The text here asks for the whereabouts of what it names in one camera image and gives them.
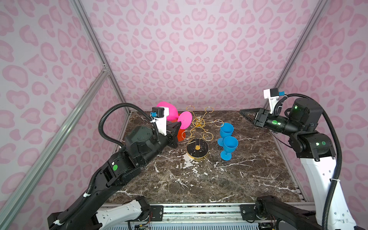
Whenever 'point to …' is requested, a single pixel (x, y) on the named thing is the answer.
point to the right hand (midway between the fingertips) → (241, 114)
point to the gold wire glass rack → (195, 149)
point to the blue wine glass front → (230, 144)
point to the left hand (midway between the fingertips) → (181, 123)
